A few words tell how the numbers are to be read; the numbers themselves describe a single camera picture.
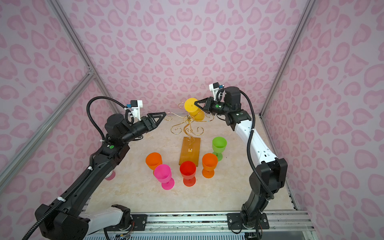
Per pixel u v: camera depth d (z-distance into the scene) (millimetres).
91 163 472
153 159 789
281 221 747
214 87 686
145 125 588
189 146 1038
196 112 772
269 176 442
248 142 485
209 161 816
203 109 677
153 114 598
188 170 779
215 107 662
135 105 607
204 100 691
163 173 801
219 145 927
